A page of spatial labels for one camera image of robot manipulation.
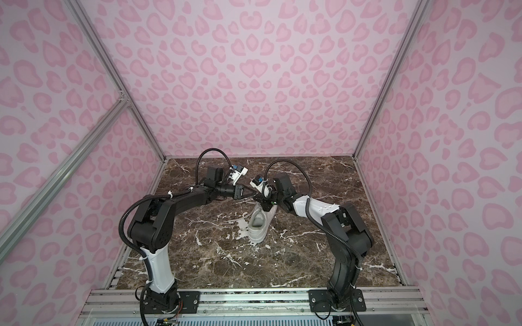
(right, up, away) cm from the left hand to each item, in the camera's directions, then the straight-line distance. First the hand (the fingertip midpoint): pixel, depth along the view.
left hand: (256, 191), depth 88 cm
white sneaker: (+2, -14, +1) cm, 14 cm away
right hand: (0, -2, +1) cm, 2 cm away
